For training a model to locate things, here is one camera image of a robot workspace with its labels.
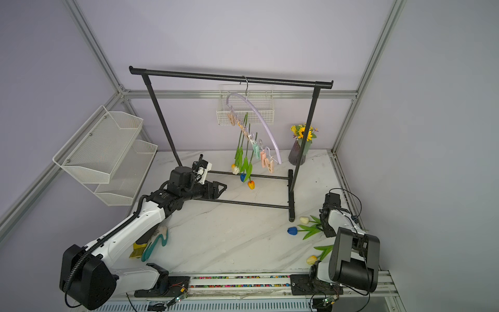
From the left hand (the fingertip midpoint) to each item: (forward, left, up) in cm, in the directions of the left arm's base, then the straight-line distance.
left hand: (219, 188), depth 80 cm
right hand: (-9, -50, -21) cm, 54 cm away
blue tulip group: (+13, -11, -2) cm, 17 cm away
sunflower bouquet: (+28, -36, +7) cm, 46 cm away
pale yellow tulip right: (-23, -39, -19) cm, 49 cm away
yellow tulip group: (+6, -13, -6) cm, 16 cm away
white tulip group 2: (-6, -38, -19) cm, 43 cm away
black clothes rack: (+9, -33, -2) cm, 34 cm away
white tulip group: (+18, -8, +4) cm, 20 cm away
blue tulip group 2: (-11, -42, -18) cm, 47 cm away
